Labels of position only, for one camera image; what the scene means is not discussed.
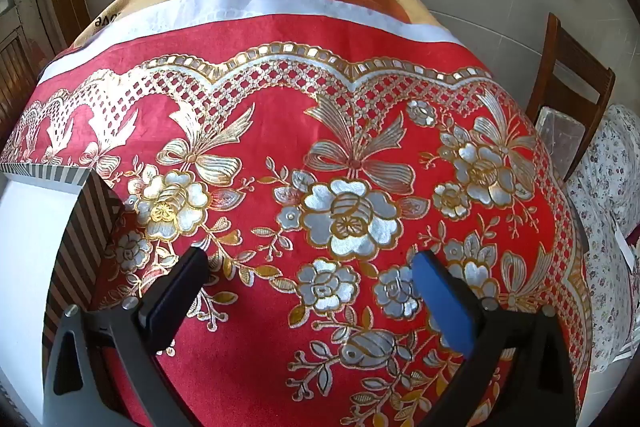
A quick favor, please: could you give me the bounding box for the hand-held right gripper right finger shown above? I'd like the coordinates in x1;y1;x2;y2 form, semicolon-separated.
411;249;581;427

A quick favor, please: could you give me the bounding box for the wooden door with window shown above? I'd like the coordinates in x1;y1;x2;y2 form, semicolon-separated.
0;0;96;145

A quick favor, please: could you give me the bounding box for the red floral tablecloth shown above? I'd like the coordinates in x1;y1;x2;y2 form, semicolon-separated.
0;0;596;427

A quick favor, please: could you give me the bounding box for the grey chair cushion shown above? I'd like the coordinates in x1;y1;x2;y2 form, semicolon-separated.
537;107;593;180

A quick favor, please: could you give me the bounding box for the white box with striped rim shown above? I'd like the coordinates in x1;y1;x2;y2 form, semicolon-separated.
0;162;126;427

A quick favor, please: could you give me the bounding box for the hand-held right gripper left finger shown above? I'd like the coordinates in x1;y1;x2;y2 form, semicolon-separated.
42;247;211;427

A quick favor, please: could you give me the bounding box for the wooden chair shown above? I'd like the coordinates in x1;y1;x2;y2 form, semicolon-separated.
525;12;617;180

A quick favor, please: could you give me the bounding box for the white floral cloth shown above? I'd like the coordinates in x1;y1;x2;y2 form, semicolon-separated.
565;104;640;373

